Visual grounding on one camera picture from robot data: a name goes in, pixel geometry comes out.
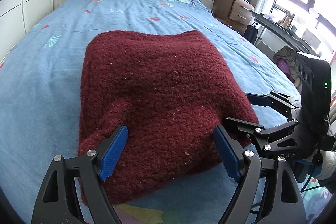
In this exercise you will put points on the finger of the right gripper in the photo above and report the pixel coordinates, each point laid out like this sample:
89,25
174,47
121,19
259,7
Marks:
252,129
284,104

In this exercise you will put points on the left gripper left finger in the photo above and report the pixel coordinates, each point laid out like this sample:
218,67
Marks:
57,200

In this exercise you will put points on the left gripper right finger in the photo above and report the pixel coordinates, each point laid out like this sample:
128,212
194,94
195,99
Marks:
281,201

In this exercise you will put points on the dark red knit sweater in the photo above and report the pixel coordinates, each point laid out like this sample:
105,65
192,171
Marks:
170,91

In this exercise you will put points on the purple stool with clothes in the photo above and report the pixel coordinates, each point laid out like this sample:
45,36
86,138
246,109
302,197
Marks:
285,59

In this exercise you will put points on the black bag by dresser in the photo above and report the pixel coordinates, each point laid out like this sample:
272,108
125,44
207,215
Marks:
251,33

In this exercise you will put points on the wooden bedside dresser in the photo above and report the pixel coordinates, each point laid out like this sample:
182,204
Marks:
235,14

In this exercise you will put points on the blue patterned bed cover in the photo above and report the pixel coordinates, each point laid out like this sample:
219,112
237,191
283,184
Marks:
40,101

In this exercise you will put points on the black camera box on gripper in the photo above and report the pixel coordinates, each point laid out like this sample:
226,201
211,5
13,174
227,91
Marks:
315,75

